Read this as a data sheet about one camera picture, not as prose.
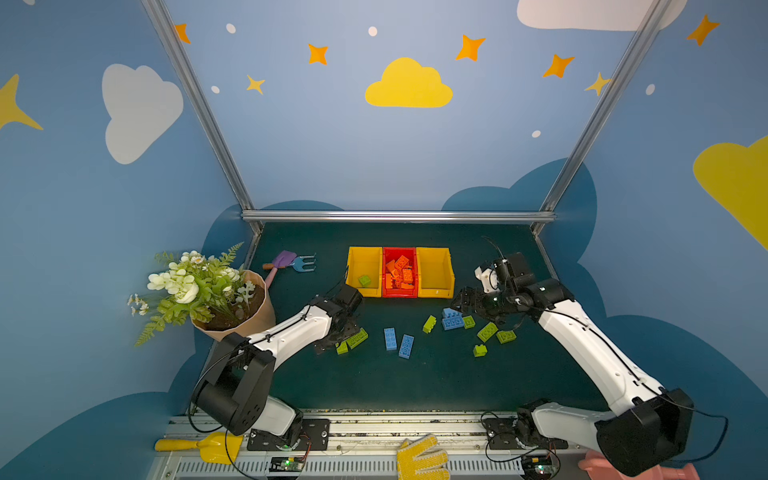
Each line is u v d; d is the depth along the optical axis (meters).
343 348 0.88
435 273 1.07
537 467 0.71
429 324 0.93
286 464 0.71
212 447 0.70
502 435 0.74
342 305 0.70
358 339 0.90
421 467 0.69
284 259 1.08
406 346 0.90
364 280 1.04
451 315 0.96
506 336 0.91
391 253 1.08
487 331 0.91
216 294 0.73
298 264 1.10
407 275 1.01
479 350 0.88
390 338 0.91
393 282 1.01
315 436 0.74
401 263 1.06
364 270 1.08
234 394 0.42
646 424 0.39
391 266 1.04
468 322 0.93
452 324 0.93
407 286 0.99
